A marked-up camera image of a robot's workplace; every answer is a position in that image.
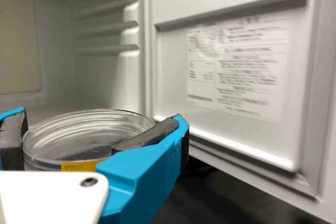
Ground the incubator door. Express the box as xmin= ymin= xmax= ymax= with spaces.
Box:
xmin=139 ymin=0 xmax=336 ymax=224

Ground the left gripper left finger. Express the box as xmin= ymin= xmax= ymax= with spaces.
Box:
xmin=0 ymin=106 xmax=29 ymax=171

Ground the petri dish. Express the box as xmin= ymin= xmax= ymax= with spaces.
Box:
xmin=22 ymin=108 xmax=156 ymax=173

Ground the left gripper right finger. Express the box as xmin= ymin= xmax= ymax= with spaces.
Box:
xmin=96 ymin=113 xmax=190 ymax=219

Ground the white incubator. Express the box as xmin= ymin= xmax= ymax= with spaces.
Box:
xmin=0 ymin=0 xmax=150 ymax=141

